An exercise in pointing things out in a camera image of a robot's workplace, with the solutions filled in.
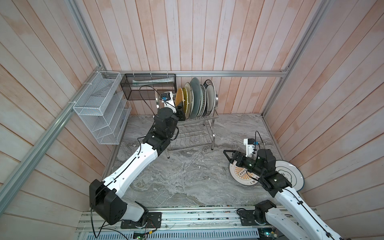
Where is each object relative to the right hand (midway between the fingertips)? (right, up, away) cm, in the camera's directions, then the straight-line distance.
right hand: (228, 152), depth 75 cm
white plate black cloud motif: (+43, -15, +15) cm, 48 cm away
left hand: (-24, +24, -5) cm, 34 cm away
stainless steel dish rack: (-16, +10, +29) cm, 34 cm away
